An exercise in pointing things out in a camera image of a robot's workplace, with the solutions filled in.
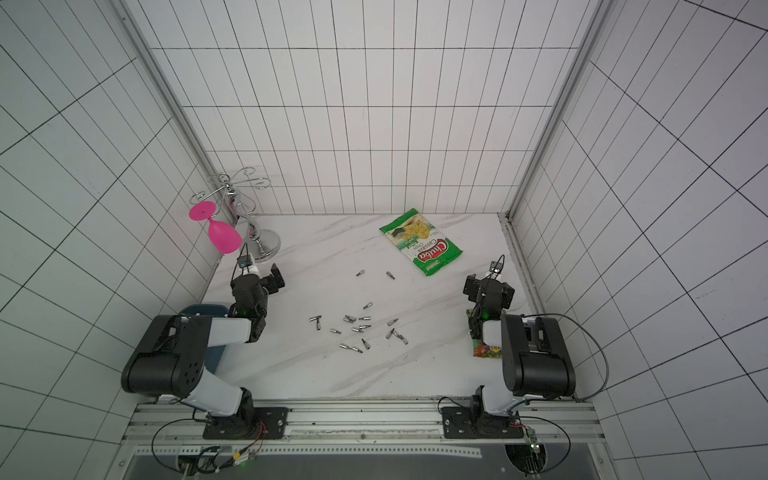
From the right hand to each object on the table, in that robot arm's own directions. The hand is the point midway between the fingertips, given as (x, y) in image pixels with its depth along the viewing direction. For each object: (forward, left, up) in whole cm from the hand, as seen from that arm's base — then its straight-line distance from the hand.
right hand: (481, 274), depth 94 cm
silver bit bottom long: (-24, +41, -6) cm, 48 cm away
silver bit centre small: (-19, +45, -5) cm, 49 cm away
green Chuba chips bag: (+17, +19, -5) cm, 26 cm away
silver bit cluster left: (-15, +41, -5) cm, 45 cm away
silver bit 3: (-20, +24, -7) cm, 32 cm away
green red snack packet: (-23, +2, -5) cm, 23 cm away
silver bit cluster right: (-15, +36, -5) cm, 40 cm away
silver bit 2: (-10, +36, -6) cm, 38 cm away
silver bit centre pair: (-18, +38, -6) cm, 42 cm away
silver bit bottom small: (-23, +35, -6) cm, 42 cm away
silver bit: (+3, +40, -6) cm, 41 cm away
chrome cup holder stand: (+12, +79, -5) cm, 80 cm away
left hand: (-4, +71, +2) cm, 71 cm away
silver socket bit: (-15, +52, -6) cm, 55 cm away
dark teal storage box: (-17, +84, -2) cm, 86 cm away
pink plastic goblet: (+3, +83, +10) cm, 83 cm away
